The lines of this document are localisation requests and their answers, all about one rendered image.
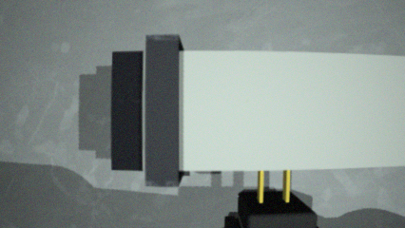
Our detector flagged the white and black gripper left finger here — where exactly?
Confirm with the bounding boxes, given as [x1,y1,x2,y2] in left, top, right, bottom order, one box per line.
[224,216,241,228]

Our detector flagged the black charger with two brass prongs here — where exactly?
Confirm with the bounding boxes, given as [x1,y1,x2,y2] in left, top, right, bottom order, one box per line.
[238,170,317,228]

